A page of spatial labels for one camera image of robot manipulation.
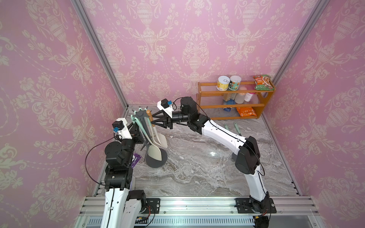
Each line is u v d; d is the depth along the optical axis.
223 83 0.87
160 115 0.70
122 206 0.46
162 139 0.90
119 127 0.52
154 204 0.75
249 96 0.97
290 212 1.75
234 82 0.87
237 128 1.06
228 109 1.13
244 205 0.74
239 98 1.00
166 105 0.61
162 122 0.65
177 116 0.66
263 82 0.90
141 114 0.62
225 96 1.00
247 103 1.03
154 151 0.80
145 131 0.67
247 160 0.50
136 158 0.90
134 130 0.59
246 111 1.12
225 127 1.06
